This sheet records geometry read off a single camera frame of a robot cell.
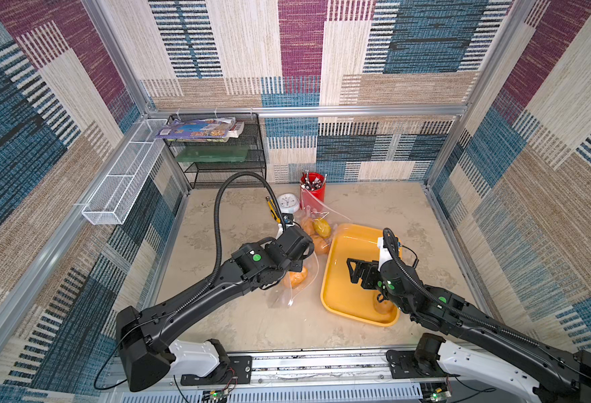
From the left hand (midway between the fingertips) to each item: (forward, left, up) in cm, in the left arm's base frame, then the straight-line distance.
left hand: (295, 252), depth 74 cm
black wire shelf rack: (+52, +39, -9) cm, 65 cm away
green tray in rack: (+45, +34, +2) cm, 56 cm away
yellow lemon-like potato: (+18, -10, -12) cm, 24 cm away
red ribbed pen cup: (+31, -6, -6) cm, 32 cm away
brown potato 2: (-3, +1, -12) cm, 12 cm away
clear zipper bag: (-6, +5, -17) cm, 19 cm away
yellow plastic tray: (-4, -15, -20) cm, 25 cm away
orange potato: (+21, -4, -15) cm, 26 cm away
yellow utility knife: (+32, +10, -19) cm, 38 cm away
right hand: (-3, -19, -4) cm, 20 cm away
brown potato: (+12, -9, -15) cm, 21 cm away
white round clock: (+36, +3, -19) cm, 40 cm away
